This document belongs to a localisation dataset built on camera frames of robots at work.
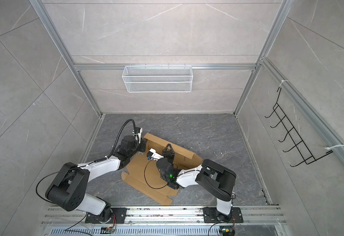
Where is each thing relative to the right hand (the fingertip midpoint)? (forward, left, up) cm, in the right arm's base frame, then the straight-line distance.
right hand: (171, 143), depth 84 cm
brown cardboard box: (-12, +18, -15) cm, 26 cm away
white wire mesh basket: (+44, +9, +15) cm, 47 cm away
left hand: (+8, +17, -2) cm, 19 cm away
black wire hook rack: (-13, -58, +15) cm, 61 cm away
